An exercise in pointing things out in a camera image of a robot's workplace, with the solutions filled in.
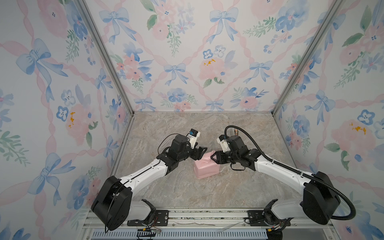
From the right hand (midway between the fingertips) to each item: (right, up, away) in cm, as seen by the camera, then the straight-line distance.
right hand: (213, 156), depth 83 cm
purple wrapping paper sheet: (-4, -5, -4) cm, 8 cm away
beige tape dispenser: (+18, +13, +20) cm, 30 cm away
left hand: (-6, +6, -3) cm, 9 cm away
